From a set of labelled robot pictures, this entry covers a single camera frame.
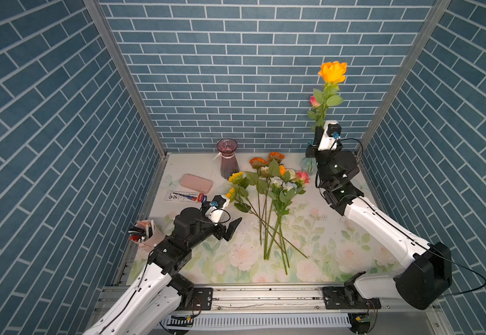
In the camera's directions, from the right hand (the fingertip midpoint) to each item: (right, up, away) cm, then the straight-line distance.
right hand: (320, 129), depth 69 cm
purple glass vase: (-35, -10, +33) cm, 49 cm away
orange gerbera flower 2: (-20, -9, +40) cm, 46 cm away
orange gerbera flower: (-11, -5, +39) cm, 41 cm away
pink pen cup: (-65, -39, +12) cm, 77 cm away
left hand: (-29, -28, +3) cm, 40 cm away
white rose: (-12, -19, +33) cm, 40 cm away
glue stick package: (-54, -27, +32) cm, 68 cm away
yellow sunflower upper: (-32, -17, +35) cm, 50 cm away
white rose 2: (-10, -30, +27) cm, 42 cm away
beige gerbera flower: (-17, -12, +37) cm, 42 cm away
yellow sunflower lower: (-32, -25, +28) cm, 50 cm away
